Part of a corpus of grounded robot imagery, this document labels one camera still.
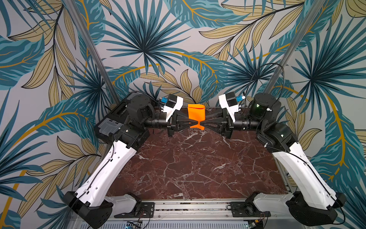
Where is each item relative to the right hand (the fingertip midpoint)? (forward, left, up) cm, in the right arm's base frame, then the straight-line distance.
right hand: (200, 120), depth 49 cm
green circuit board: (-25, +32, -51) cm, 65 cm away
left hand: (0, +2, -2) cm, 3 cm away
